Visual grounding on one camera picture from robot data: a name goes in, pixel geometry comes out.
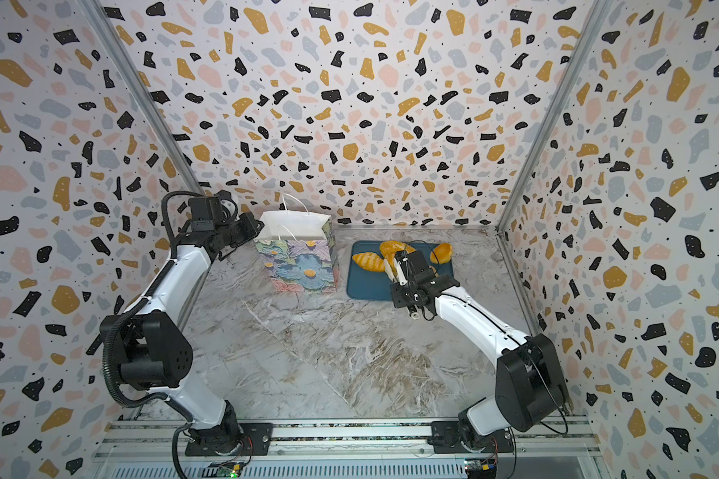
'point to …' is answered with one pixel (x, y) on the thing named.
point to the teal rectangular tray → (364, 284)
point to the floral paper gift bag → (298, 248)
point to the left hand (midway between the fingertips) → (262, 216)
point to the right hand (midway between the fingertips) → (395, 286)
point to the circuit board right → (480, 468)
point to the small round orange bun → (442, 252)
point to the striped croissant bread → (370, 260)
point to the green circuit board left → (223, 470)
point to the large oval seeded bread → (389, 248)
